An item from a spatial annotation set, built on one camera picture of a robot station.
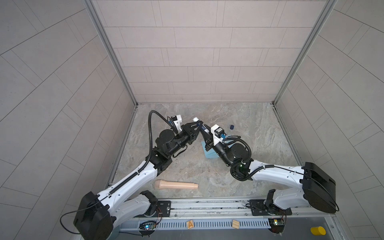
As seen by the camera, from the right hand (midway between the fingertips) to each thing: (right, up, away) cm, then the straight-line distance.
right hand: (202, 127), depth 66 cm
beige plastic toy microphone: (-20, -30, +10) cm, 38 cm away
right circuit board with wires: (+35, -45, +2) cm, 57 cm away
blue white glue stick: (-3, +4, 0) cm, 5 cm away
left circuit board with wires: (-24, -43, -2) cm, 49 cm away
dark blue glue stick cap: (+21, -3, +35) cm, 41 cm away
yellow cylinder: (+48, -43, -5) cm, 65 cm away
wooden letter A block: (-6, -44, 0) cm, 44 cm away
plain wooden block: (+15, -44, 0) cm, 46 cm away
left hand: (+2, +1, -2) cm, 3 cm away
